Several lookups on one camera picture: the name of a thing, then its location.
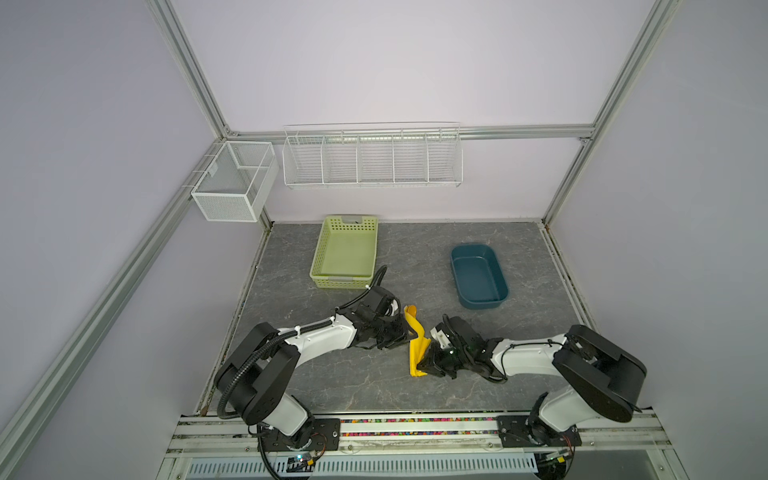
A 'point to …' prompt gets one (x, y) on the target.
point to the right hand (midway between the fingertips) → (416, 370)
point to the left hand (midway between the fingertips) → (416, 341)
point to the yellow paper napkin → (419, 345)
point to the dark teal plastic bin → (478, 276)
